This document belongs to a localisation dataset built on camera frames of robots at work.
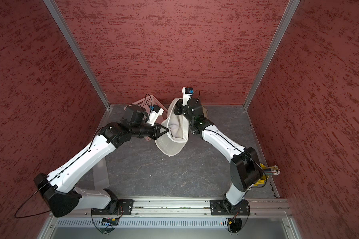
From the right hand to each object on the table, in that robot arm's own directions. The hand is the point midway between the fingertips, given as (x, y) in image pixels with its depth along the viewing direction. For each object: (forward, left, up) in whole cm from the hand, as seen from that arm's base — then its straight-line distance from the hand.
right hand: (174, 101), depth 80 cm
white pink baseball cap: (-21, +1, -7) cm, 22 cm away
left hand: (-20, +4, -2) cm, 20 cm away
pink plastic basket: (-6, +20, -28) cm, 35 cm away
